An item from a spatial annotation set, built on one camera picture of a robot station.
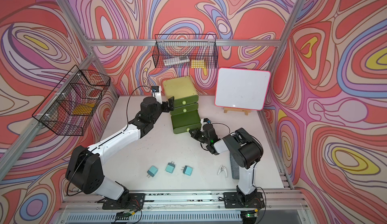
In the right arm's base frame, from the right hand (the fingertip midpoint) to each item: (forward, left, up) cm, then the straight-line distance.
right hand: (189, 134), depth 95 cm
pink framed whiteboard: (+26, -37, +14) cm, 47 cm away
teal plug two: (-20, +11, -2) cm, 23 cm away
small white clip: (-22, -18, -1) cm, 28 cm away
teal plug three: (-22, +1, -2) cm, 22 cm away
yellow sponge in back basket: (+31, -7, +31) cm, 45 cm away
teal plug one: (-22, +21, -1) cm, 30 cm away
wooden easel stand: (+16, -40, +1) cm, 43 cm away
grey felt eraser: (-23, -25, -1) cm, 34 cm away
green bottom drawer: (+8, +2, +3) cm, 9 cm away
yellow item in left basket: (-2, +50, +29) cm, 58 cm away
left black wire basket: (0, +60, +28) cm, 66 cm away
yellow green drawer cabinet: (+16, +1, +17) cm, 23 cm away
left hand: (+9, +11, +25) cm, 29 cm away
